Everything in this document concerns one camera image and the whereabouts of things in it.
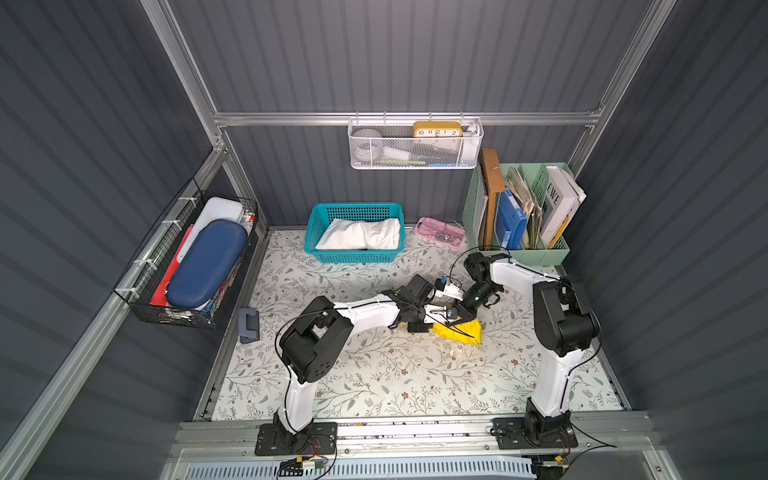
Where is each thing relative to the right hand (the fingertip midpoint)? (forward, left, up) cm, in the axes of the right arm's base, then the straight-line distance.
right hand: (457, 317), depth 92 cm
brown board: (+28, -10, +29) cm, 42 cm away
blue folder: (+28, -19, +14) cm, 37 cm away
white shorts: (+31, +36, +5) cm, 48 cm away
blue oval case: (-3, +62, +31) cm, 70 cm away
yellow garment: (-6, -1, +4) cm, 8 cm away
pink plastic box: (+37, -2, -1) cm, 37 cm away
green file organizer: (+41, -26, +21) cm, 53 cm away
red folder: (-10, +71, +28) cm, 77 cm away
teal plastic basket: (+42, +48, +4) cm, 63 cm away
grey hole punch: (-3, +65, 0) cm, 65 cm away
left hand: (0, +7, 0) cm, 7 cm away
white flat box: (+15, +68, +31) cm, 76 cm away
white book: (+30, -33, +22) cm, 50 cm away
